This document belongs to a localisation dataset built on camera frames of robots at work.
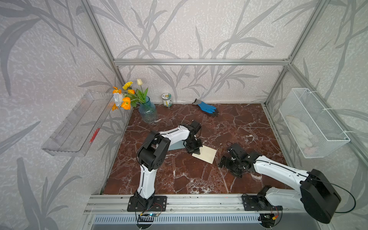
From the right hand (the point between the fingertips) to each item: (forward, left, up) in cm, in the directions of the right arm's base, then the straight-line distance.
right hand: (221, 167), depth 84 cm
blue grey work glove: (+50, +6, 0) cm, 50 cm away
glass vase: (+38, +49, +9) cm, 63 cm away
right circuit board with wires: (-25, -21, -5) cm, 33 cm away
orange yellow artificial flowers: (+29, +56, +30) cm, 70 cm away
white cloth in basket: (+12, -43, +18) cm, 48 cm away
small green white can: (+55, +38, +6) cm, 67 cm away
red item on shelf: (+5, +61, +30) cm, 69 cm away
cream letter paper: (+10, +8, -2) cm, 13 cm away
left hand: (+10, +11, 0) cm, 15 cm away
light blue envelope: (0, +24, +29) cm, 37 cm away
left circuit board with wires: (-23, +38, -1) cm, 44 cm away
